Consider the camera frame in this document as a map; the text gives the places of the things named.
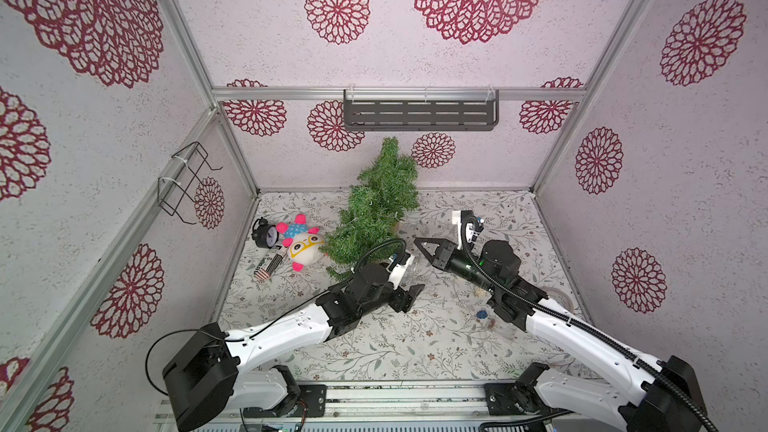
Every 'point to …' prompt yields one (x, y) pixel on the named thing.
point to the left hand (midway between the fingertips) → (412, 278)
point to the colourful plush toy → (304, 244)
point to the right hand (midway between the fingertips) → (414, 240)
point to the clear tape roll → (561, 298)
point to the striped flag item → (266, 268)
